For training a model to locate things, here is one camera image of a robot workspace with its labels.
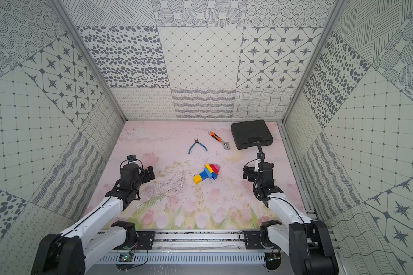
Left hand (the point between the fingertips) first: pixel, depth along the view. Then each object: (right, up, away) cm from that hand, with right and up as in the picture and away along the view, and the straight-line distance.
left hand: (147, 168), depth 87 cm
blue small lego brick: (+35, -5, +6) cm, 36 cm away
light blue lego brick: (+31, -4, +6) cm, 32 cm away
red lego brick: (+35, -2, +9) cm, 36 cm away
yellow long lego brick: (+32, -2, +9) cm, 33 cm away
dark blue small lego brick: (+29, -5, +6) cm, 30 cm away
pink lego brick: (+36, -1, +9) cm, 37 cm away
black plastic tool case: (+57, +18, +27) cm, 65 cm away
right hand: (+57, -1, +3) cm, 57 cm away
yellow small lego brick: (+26, -7, +4) cm, 27 cm away
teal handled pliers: (+23, +13, +24) cm, 36 cm away
